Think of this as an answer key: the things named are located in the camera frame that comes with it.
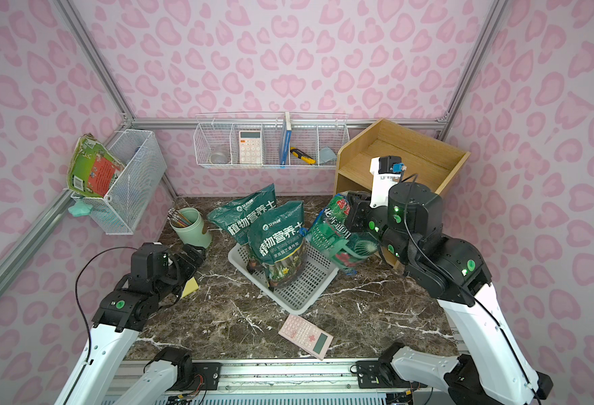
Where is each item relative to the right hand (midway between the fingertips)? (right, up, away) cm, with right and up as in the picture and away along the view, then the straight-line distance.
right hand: (346, 194), depth 53 cm
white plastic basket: (-5, -27, +40) cm, 48 cm away
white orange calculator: (-30, +21, +42) cm, 55 cm away
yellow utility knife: (-10, +19, +44) cm, 49 cm away
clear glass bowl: (-41, +17, +42) cm, 61 cm away
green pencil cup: (-52, -8, +40) cm, 66 cm away
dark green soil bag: (-31, -5, +27) cm, 41 cm away
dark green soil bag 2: (-17, -12, +25) cm, 32 cm away
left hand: (-39, -15, +19) cm, 47 cm away
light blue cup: (0, +20, +47) cm, 51 cm away
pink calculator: (-8, -43, +26) cm, 51 cm away
